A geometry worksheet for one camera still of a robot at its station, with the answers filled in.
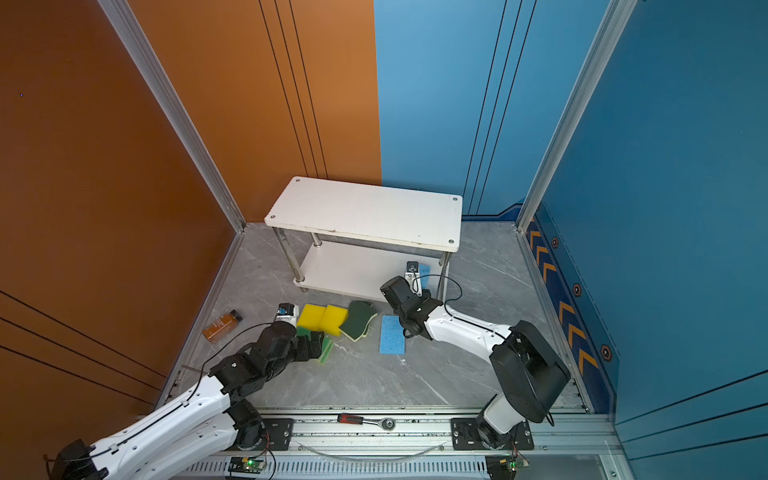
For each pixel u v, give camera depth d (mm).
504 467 705
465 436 725
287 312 719
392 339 886
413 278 756
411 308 662
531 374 435
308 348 723
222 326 891
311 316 923
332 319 917
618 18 698
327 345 849
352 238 712
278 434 735
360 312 928
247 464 710
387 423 734
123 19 700
